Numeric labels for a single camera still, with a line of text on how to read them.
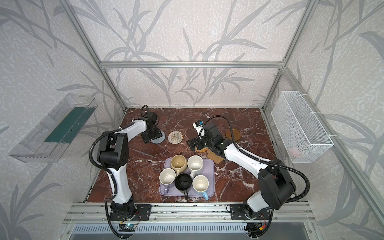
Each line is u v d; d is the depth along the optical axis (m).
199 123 0.74
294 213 0.75
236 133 1.07
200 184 0.82
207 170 0.87
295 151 0.72
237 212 0.74
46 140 0.63
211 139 0.64
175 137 1.02
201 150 0.96
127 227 0.72
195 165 0.89
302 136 0.61
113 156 0.54
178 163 0.89
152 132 0.86
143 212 0.73
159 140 1.00
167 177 0.84
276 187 0.43
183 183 0.82
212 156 0.94
